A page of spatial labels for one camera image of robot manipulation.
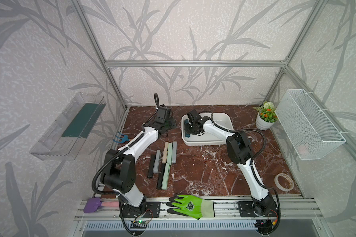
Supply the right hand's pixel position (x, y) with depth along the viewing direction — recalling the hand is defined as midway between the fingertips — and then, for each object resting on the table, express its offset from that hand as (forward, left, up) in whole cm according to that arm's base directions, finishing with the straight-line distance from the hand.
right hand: (185, 129), depth 103 cm
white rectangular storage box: (-20, -12, +20) cm, 31 cm away
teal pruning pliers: (-5, -1, 0) cm, 5 cm away
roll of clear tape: (-35, -56, -3) cm, 66 cm away
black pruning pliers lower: (-37, +14, 0) cm, 40 cm away
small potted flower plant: (+1, -53, +12) cm, 54 cm away
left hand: (-3, +7, +14) cm, 16 cm away
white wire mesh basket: (-24, -58, +28) cm, 68 cm away
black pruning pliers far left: (-27, +20, 0) cm, 34 cm away
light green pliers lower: (-37, +11, 0) cm, 39 cm away
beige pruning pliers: (-21, +13, 0) cm, 25 cm away
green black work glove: (-47, -3, -1) cm, 47 cm away
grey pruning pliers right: (-17, +7, 0) cm, 19 cm away
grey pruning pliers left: (-24, +17, 0) cm, 30 cm away
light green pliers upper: (-22, +10, -1) cm, 24 cm away
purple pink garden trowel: (-46, +47, 0) cm, 65 cm away
